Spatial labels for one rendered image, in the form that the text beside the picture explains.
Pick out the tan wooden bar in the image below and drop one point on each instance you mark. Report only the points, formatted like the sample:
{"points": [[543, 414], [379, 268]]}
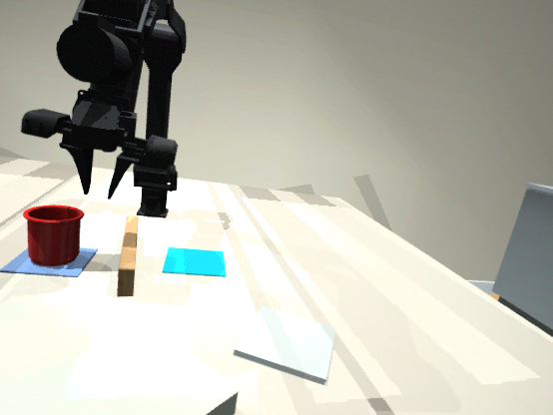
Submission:
{"points": [[127, 264]]}

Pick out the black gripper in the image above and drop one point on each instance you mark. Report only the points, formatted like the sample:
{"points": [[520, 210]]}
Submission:
{"points": [[43, 123]]}

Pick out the dark red cup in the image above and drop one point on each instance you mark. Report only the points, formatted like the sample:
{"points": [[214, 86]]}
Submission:
{"points": [[53, 234]]}

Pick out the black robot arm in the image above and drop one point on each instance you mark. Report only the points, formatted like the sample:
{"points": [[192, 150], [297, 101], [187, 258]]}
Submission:
{"points": [[107, 44]]}

